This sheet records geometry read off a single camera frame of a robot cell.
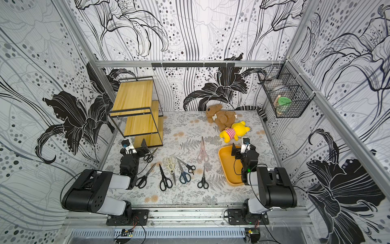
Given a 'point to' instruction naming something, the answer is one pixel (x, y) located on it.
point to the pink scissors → (202, 155)
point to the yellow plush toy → (237, 129)
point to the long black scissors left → (141, 182)
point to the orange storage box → (232, 167)
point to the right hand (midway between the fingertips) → (243, 141)
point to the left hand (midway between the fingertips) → (139, 142)
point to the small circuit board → (127, 233)
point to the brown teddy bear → (222, 119)
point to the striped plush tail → (259, 110)
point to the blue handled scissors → (185, 177)
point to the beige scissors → (170, 162)
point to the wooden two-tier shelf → (137, 112)
